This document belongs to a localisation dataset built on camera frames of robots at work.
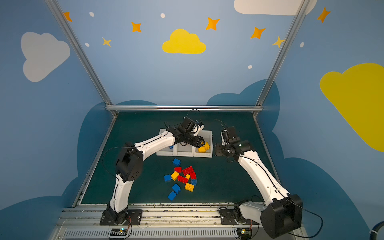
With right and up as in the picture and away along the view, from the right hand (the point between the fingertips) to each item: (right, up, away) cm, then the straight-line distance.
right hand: (222, 147), depth 82 cm
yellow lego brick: (-9, -3, +17) cm, 19 cm away
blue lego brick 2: (-25, -23, 0) cm, 34 cm away
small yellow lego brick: (-19, -18, +6) cm, 27 cm away
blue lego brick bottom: (-28, -26, -2) cm, 38 cm away
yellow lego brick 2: (-27, -17, +5) cm, 32 cm away
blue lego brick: (-31, -18, +5) cm, 37 cm away
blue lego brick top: (-26, -11, +11) cm, 31 cm away
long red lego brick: (-20, -15, +7) cm, 26 cm away
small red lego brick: (-26, -15, +9) cm, 31 cm away
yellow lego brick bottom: (-19, -23, +2) cm, 30 cm away
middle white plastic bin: (-21, -5, +19) cm, 29 cm away
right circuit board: (+9, -42, -8) cm, 44 cm away
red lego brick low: (-22, -19, +4) cm, 30 cm away
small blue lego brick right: (-16, -20, +3) cm, 26 cm away
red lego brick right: (-16, -18, +7) cm, 25 cm away
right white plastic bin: (-6, +5, +23) cm, 24 cm away
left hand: (-11, +4, +10) cm, 15 cm away
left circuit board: (-53, -42, -9) cm, 68 cm away
